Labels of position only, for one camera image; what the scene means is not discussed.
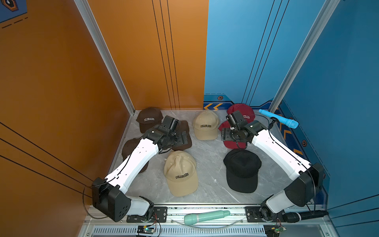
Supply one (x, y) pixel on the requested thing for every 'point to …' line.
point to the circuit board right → (273, 230)
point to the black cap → (242, 167)
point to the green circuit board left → (144, 229)
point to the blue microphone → (291, 123)
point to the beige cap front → (180, 172)
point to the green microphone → (192, 218)
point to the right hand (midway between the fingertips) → (228, 135)
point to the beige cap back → (206, 124)
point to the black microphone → (292, 217)
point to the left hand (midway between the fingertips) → (182, 138)
